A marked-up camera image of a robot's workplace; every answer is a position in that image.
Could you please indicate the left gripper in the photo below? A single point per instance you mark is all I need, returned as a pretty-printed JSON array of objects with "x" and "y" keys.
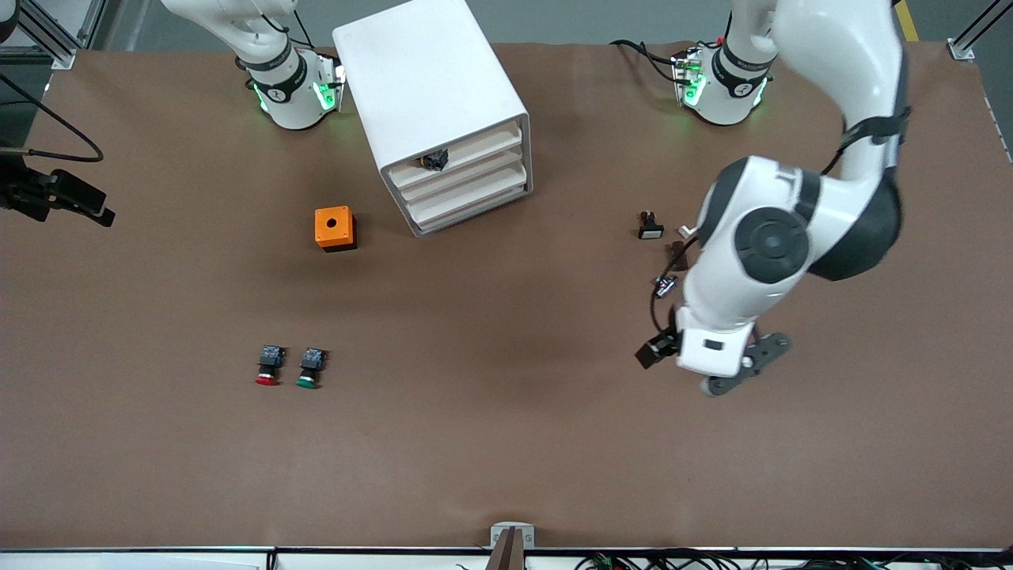
[{"x": 656, "y": 350}]

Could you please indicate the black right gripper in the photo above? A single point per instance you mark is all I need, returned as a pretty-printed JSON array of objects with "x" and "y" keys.
[{"x": 24, "y": 192}]

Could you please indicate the white plastic drawer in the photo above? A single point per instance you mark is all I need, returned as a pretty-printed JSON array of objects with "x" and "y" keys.
[
  {"x": 472, "y": 210},
  {"x": 475, "y": 145},
  {"x": 467, "y": 192},
  {"x": 463, "y": 172}
]

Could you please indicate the yellow push button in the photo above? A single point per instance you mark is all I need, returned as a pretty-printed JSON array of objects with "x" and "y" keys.
[{"x": 434, "y": 161}]

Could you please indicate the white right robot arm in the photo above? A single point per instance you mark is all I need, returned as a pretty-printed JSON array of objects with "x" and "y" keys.
[{"x": 289, "y": 95}]

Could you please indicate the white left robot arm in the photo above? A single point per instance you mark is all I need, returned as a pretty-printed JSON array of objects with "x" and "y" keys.
[{"x": 760, "y": 245}]

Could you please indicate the red push button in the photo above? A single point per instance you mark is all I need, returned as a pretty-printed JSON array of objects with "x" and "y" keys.
[{"x": 270, "y": 364}]

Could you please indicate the green push button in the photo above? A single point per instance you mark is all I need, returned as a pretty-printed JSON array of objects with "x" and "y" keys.
[{"x": 311, "y": 366}]

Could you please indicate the brown terminal block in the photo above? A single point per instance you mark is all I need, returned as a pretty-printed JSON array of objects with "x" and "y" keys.
[{"x": 677, "y": 255}]

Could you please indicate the orange box with hole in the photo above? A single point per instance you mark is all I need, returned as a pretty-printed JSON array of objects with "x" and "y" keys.
[{"x": 332, "y": 226}]

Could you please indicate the silver key switch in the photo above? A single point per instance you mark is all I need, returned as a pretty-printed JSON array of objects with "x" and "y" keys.
[{"x": 666, "y": 286}]

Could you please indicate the black switch with white face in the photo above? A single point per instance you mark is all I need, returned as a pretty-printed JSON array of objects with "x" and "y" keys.
[{"x": 650, "y": 227}]

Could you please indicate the aluminium frame post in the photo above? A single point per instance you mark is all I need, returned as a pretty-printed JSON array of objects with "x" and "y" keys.
[
  {"x": 962, "y": 49},
  {"x": 63, "y": 57}
]

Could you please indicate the white drawer cabinet frame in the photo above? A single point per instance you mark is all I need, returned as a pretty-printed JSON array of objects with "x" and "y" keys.
[{"x": 423, "y": 71}]

